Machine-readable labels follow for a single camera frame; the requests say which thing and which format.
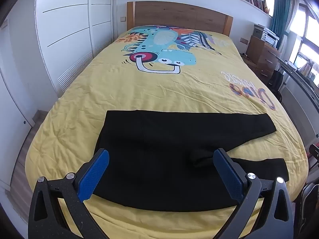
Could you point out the white printer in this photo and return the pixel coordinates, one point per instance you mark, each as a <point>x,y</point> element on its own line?
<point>270,37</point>

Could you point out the teal curtain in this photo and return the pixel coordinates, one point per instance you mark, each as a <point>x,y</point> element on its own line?
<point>280,20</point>

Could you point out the white vent grille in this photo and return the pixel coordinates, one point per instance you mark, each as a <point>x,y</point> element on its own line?
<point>79,67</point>

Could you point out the window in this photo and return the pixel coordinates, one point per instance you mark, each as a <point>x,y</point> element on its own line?
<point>305,42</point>

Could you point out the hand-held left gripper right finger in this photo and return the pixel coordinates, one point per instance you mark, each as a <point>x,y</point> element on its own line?
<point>229,176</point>

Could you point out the white wardrobe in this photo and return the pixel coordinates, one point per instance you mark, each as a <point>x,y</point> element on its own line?
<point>62,17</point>

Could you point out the black pants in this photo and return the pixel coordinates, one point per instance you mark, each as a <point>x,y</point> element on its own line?
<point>154,154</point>

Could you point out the black chair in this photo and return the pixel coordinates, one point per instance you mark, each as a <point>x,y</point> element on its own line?
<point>310,204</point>

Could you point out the wooden dresser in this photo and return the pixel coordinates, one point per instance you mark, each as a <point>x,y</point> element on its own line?
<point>263,54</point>

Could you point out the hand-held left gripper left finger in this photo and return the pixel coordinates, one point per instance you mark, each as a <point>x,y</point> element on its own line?
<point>94,176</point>

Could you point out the black bag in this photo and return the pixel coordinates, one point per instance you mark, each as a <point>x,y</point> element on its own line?
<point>276,79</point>

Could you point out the glass desk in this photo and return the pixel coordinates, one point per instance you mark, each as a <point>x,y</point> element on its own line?
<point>299,76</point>

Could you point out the wooden headboard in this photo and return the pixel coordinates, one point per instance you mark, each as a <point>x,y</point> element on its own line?
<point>179,15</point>

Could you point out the yellow printed blanket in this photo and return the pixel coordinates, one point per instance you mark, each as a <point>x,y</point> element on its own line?
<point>174,92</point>

